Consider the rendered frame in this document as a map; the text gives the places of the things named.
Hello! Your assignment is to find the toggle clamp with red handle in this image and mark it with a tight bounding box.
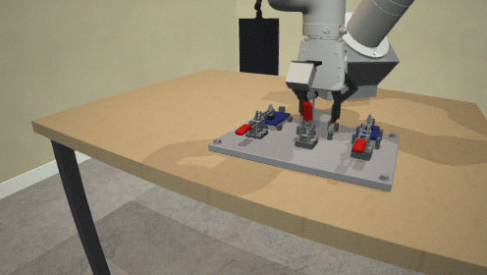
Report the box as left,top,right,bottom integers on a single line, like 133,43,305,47
235,104,275,139
295,89,318,149
351,114,373,161

